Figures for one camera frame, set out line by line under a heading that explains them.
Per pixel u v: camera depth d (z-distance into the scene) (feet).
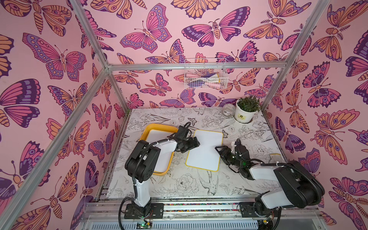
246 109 3.28
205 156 3.12
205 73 3.11
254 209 2.37
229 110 3.75
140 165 1.63
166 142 2.11
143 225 2.35
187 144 2.74
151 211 2.39
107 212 2.45
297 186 1.44
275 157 3.02
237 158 2.37
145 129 3.28
